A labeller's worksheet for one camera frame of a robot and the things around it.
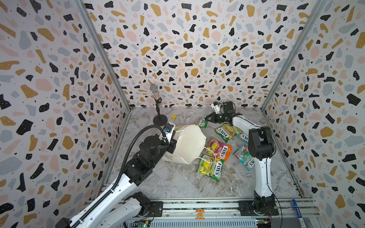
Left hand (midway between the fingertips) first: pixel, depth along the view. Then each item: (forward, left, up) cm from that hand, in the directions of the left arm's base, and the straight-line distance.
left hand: (173, 129), depth 68 cm
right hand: (+26, -18, -19) cm, 37 cm away
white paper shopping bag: (+4, -9, -18) cm, 20 cm away
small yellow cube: (+35, +5, -31) cm, 47 cm away
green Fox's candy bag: (-7, -20, -29) cm, 36 cm away
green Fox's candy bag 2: (+23, -17, -23) cm, 36 cm away
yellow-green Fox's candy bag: (+19, -35, -30) cm, 49 cm away
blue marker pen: (-32, -62, -30) cm, 76 cm away
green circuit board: (-35, +16, -33) cm, 50 cm away
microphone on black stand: (+32, +16, -32) cm, 48 cm away
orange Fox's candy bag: (+5, -27, -30) cm, 41 cm away
